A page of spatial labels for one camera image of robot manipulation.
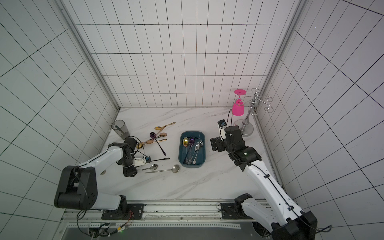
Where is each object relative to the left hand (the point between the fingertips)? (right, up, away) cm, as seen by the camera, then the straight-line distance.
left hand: (128, 171), depth 85 cm
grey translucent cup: (-8, +26, +6) cm, 27 cm away
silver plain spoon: (+40, +12, +10) cm, 43 cm away
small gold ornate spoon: (+13, +24, +22) cm, 35 cm away
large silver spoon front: (+28, +1, +1) cm, 28 cm away
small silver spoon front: (+14, +2, +1) cm, 15 cm away
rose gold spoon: (+9, +15, +14) cm, 23 cm away
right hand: (+50, +22, -7) cm, 55 cm away
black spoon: (+18, +5, +7) cm, 20 cm away
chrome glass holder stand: (+76, +41, +1) cm, 86 cm away
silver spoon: (+43, +15, +12) cm, 47 cm away
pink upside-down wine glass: (+69, +39, +13) cm, 80 cm away
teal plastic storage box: (+43, +6, +7) cm, 44 cm away
